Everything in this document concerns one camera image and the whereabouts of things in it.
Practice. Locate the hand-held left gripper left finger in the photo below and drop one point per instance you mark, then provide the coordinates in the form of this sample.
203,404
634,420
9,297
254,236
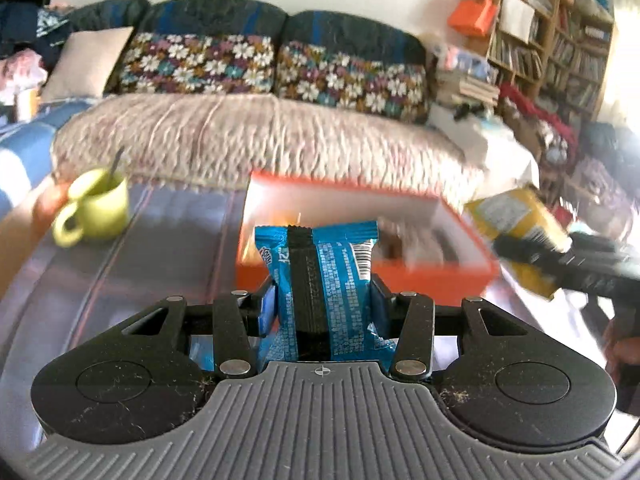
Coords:
267,310

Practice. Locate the white box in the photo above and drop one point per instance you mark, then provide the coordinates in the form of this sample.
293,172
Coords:
480,140

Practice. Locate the pink floral cloth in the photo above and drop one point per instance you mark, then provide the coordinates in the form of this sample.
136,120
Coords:
20,75

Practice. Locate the orange bag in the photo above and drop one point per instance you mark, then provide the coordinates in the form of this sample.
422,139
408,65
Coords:
472,15

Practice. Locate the green mug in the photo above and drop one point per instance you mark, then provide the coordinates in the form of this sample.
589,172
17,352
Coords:
100,210

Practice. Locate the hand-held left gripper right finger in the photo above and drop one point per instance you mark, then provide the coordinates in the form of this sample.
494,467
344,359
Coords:
380,310

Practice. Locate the beige knitted blanket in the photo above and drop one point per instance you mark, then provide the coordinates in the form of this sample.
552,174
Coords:
250,130

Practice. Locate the wooden bookshelf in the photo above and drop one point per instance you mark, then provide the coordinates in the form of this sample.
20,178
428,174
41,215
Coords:
550,35

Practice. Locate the beige pillow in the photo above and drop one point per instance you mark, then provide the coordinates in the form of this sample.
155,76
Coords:
85,62

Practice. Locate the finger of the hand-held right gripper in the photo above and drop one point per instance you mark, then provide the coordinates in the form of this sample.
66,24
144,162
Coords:
530,255

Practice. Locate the blue cookie packet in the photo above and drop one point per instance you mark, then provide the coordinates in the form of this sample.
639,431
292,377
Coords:
345,280

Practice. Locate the yellow snack packet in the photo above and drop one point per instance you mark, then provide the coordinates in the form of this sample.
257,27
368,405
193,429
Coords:
525,220

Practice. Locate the blue striped blanket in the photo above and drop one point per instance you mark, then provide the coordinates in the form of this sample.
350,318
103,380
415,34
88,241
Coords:
25,160

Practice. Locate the stack of books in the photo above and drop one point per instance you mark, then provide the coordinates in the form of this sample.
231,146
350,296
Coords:
467,87

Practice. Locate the floral sofa cushions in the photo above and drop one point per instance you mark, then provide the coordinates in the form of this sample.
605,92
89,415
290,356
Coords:
215,15

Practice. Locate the dark blue clothes pile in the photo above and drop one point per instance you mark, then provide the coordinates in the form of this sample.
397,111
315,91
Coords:
25,25

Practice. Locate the metal spoon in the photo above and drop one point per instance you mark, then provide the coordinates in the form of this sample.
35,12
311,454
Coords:
118,160

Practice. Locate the orange cardboard box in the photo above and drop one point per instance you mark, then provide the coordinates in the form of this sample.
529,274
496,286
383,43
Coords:
450,280

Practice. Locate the red cloth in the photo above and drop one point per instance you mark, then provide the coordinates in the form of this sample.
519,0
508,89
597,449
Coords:
540,120

